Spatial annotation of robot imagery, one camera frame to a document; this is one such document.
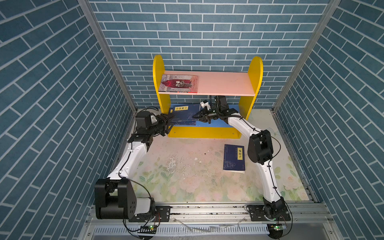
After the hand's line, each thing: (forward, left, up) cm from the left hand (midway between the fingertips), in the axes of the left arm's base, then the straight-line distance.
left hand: (179, 118), depth 79 cm
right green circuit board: (-47, -48, -29) cm, 73 cm away
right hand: (+6, -8, -7) cm, 12 cm away
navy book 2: (-10, -34, -27) cm, 44 cm away
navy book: (+13, -1, -11) cm, 17 cm away
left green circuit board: (-46, +14, -31) cm, 57 cm away
